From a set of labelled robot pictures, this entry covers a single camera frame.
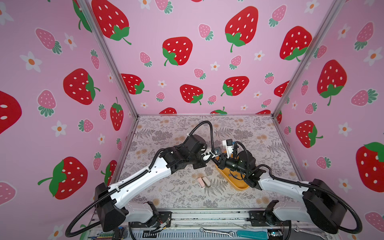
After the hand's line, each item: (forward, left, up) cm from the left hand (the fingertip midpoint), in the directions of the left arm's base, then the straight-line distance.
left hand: (207, 153), depth 73 cm
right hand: (+1, -1, -3) cm, 3 cm away
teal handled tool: (-31, -21, -23) cm, 44 cm away
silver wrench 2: (-31, -54, -23) cm, 67 cm away
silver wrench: (-31, -10, -23) cm, 39 cm away
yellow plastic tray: (-10, -14, -7) cm, 18 cm away
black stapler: (-5, -4, +11) cm, 13 cm away
